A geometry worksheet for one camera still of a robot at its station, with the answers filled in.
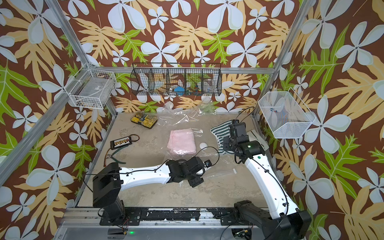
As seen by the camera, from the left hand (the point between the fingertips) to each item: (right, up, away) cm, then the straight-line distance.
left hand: (200, 172), depth 81 cm
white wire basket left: (-64, +49, +6) cm, 81 cm away
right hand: (+15, +18, -3) cm, 23 cm away
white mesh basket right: (+48, +31, 0) cm, 57 cm away
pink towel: (-12, +15, +19) cm, 27 cm away
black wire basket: (-14, +57, +16) cm, 61 cm away
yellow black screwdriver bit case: (-39, +31, +31) cm, 59 cm away
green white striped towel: (+10, +22, -2) cm, 24 cm away
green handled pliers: (-58, +6, +15) cm, 60 cm away
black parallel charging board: (-55, +14, +20) cm, 60 cm away
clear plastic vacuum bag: (+1, +32, +34) cm, 46 cm away
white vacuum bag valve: (+3, +12, +20) cm, 23 cm away
